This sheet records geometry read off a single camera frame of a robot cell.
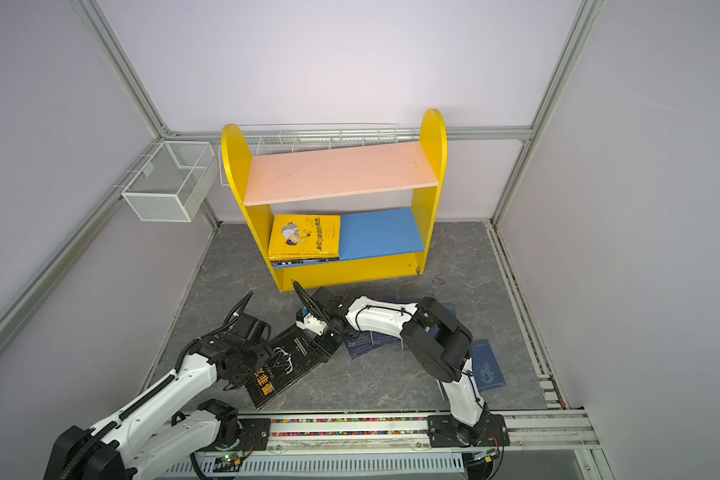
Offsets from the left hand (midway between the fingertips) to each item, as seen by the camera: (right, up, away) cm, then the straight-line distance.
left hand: (263, 364), depth 83 cm
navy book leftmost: (+27, +4, +4) cm, 27 cm away
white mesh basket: (-34, +53, +12) cm, 64 cm away
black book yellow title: (+8, +2, +2) cm, 8 cm away
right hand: (+16, +2, +4) cm, 16 cm away
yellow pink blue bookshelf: (+31, +34, +9) cm, 47 cm away
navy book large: (+36, +6, +4) cm, 37 cm away
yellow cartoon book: (+10, +36, +8) cm, 39 cm away
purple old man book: (+2, +28, +7) cm, 29 cm away
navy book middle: (+27, +14, -20) cm, 36 cm away
